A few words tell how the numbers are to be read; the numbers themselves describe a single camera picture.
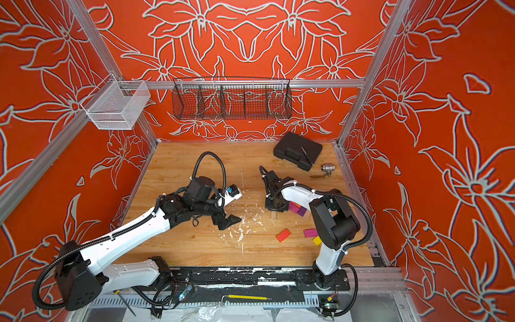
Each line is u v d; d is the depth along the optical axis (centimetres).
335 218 49
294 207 91
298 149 108
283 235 83
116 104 92
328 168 103
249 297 70
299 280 73
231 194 63
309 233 84
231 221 65
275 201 79
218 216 65
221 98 101
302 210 90
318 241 51
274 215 90
